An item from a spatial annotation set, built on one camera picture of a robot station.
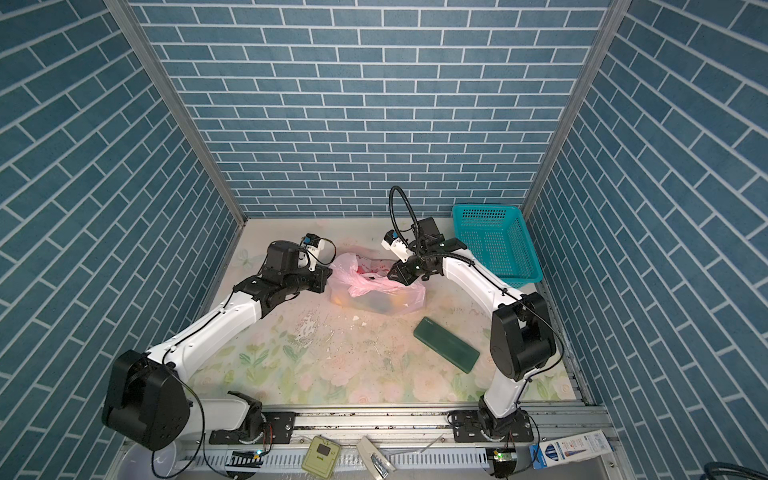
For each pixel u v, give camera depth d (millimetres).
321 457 683
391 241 770
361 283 824
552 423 757
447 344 871
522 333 494
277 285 627
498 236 1158
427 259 646
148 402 398
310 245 732
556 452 695
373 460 679
